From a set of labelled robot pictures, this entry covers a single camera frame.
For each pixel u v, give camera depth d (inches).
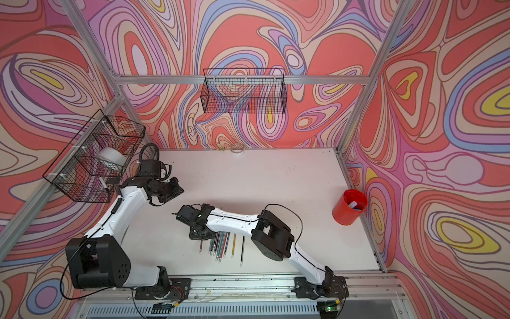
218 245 33.1
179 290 28.5
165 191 28.1
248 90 37.7
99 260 16.3
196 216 24.8
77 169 27.2
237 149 48.4
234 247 33.1
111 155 29.3
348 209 33.9
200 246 30.8
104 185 28.8
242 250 32.4
